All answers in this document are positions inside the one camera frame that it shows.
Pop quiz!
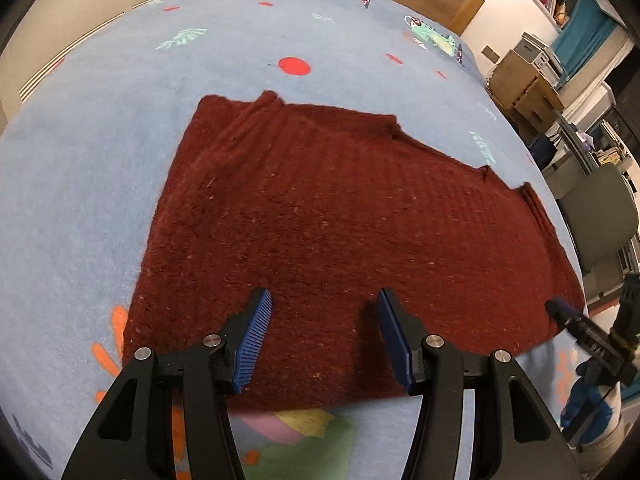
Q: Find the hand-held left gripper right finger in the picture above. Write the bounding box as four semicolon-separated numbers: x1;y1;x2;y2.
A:
376;287;581;480

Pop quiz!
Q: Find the grey printer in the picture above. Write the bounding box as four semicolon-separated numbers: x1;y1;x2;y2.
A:
512;32;569;86

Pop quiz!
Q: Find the grey-green chair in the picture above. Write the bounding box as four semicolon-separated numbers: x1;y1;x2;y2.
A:
542;160;640;307

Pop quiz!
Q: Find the blue printed blanket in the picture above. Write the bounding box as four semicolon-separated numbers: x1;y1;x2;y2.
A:
0;0;623;480

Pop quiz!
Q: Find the brown wooden cabinet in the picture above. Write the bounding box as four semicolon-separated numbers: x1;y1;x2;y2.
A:
487;49;566;137

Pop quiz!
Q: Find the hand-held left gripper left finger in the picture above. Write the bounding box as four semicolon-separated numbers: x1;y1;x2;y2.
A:
62;287;273;480

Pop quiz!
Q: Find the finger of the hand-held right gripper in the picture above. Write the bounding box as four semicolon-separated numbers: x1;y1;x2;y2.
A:
560;360;618;443
544;297;628;377

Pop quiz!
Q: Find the teal curtain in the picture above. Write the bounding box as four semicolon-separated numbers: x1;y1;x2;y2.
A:
550;0;627;92

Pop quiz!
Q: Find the dark blue bag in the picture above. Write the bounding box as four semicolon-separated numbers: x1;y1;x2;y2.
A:
526;132;567;172

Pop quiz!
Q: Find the dark red knitted sweater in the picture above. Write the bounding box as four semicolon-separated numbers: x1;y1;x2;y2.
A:
121;90;587;411

